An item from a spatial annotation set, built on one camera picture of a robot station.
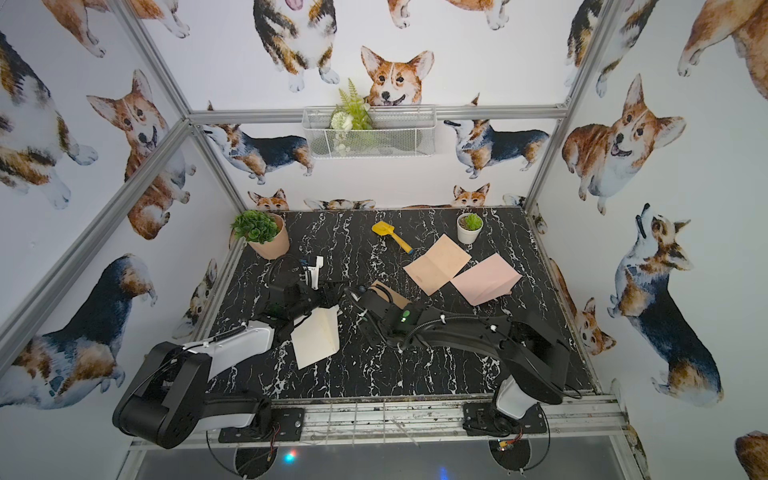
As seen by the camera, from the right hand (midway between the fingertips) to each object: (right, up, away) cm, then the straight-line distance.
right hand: (365, 322), depth 81 cm
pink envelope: (+40, +9, +20) cm, 45 cm away
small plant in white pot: (+33, +26, +22) cm, 48 cm away
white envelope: (-16, -7, +9) cm, 20 cm away
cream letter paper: (+22, +13, +23) cm, 35 cm away
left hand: (-6, +11, +6) cm, 14 cm away
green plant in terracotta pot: (-34, +24, +14) cm, 44 cm away
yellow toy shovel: (+3, +26, +32) cm, 41 cm away
